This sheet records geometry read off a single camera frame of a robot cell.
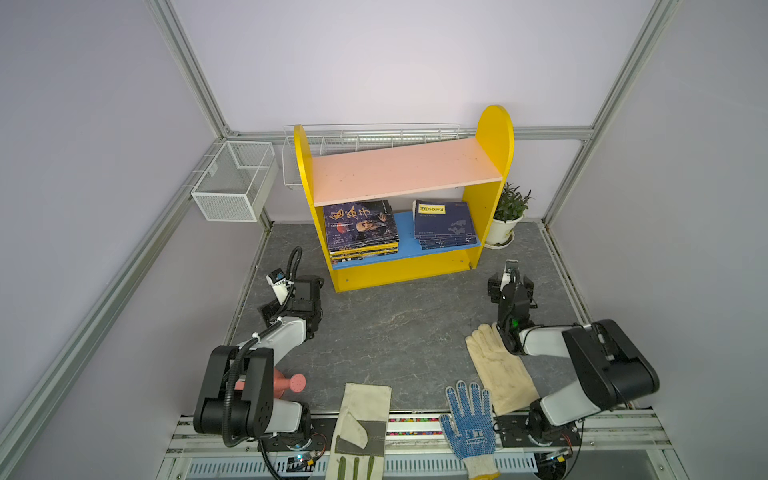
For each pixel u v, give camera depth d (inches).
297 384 28.3
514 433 29.0
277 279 30.4
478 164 31.7
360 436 28.7
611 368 18.0
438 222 37.7
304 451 28.1
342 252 34.5
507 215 40.2
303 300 27.9
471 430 29.3
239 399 16.9
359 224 35.0
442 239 36.9
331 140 36.9
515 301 26.8
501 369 33.2
